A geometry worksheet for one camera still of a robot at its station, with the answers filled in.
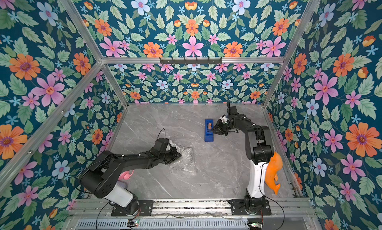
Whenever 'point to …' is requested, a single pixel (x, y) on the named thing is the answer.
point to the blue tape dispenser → (209, 130)
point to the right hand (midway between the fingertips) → (215, 128)
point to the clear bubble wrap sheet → (186, 164)
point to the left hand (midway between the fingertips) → (184, 154)
